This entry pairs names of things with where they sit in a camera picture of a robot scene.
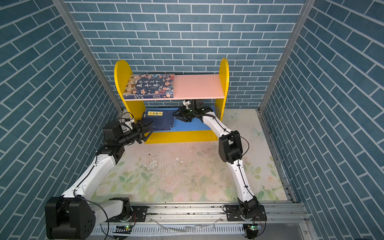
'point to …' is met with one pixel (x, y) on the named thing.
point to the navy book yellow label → (159, 128)
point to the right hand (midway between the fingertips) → (173, 114)
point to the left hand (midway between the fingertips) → (153, 125)
